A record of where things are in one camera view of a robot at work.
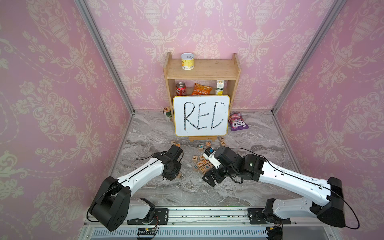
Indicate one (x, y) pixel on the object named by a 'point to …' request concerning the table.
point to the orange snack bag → (199, 89)
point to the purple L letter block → (173, 142)
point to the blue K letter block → (201, 147)
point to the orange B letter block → (178, 145)
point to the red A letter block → (208, 144)
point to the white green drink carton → (220, 86)
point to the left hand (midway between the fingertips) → (181, 171)
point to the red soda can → (181, 89)
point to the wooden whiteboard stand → (213, 138)
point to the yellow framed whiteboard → (201, 115)
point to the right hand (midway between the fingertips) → (210, 172)
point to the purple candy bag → (236, 121)
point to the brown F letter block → (194, 159)
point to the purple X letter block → (221, 138)
